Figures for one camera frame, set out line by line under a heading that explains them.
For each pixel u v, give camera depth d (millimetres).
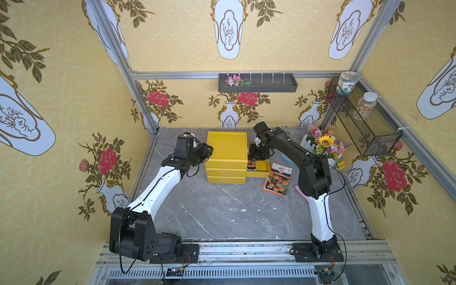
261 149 820
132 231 417
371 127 824
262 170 920
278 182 946
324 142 877
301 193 609
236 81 877
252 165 945
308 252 730
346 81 846
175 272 720
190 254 725
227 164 824
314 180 558
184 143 627
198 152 743
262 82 924
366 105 718
